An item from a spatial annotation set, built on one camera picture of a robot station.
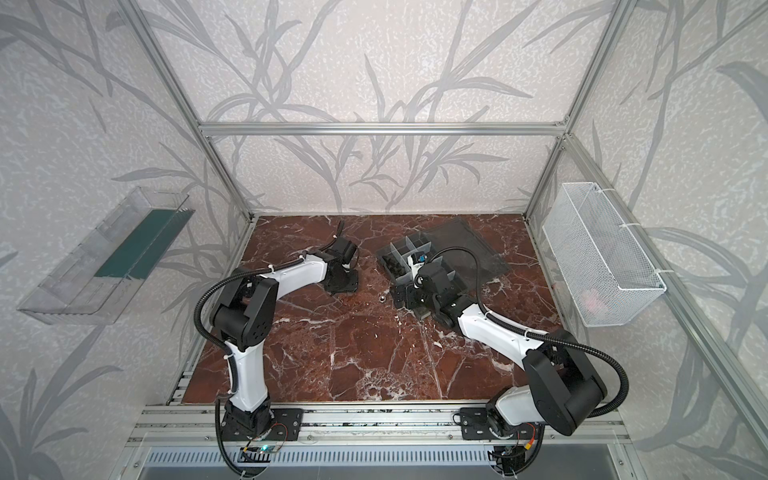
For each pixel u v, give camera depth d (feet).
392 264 3.40
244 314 1.72
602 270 2.06
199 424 2.47
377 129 3.15
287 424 2.40
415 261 2.49
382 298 3.15
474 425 2.41
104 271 2.14
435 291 2.15
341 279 2.80
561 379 1.39
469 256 2.38
